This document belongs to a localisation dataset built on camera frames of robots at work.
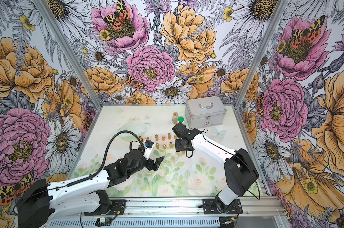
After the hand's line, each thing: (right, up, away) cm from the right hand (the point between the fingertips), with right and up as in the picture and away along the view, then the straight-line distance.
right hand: (183, 149), depth 86 cm
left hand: (-15, -2, -6) cm, 17 cm away
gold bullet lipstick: (-17, +6, +13) cm, 22 cm away
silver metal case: (+16, +23, +16) cm, 32 cm away
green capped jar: (-1, +18, +15) cm, 23 cm away
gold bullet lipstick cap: (-12, 0, +10) cm, 15 cm away
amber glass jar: (-5, +19, +20) cm, 28 cm away
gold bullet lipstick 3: (-9, +6, +13) cm, 17 cm away
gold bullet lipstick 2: (-13, +5, +15) cm, 20 cm away
